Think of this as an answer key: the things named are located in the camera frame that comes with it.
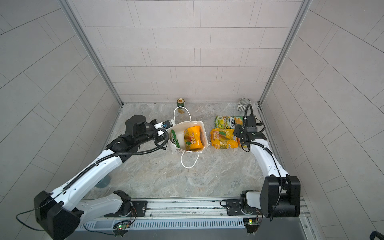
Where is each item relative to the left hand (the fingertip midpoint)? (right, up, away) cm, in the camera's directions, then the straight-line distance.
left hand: (174, 122), depth 71 cm
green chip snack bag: (+40, 0, +33) cm, 52 cm away
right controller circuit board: (+37, -48, -2) cm, 60 cm away
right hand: (+35, -5, +16) cm, 38 cm away
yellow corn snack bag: (+27, -11, +20) cm, 36 cm away
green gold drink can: (-1, +12, +34) cm, 36 cm away
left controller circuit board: (-22, -46, -7) cm, 51 cm away
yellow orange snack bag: (+8, -10, +13) cm, 18 cm away
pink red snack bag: (+37, -15, +20) cm, 44 cm away
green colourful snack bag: (+30, -2, +31) cm, 43 cm away
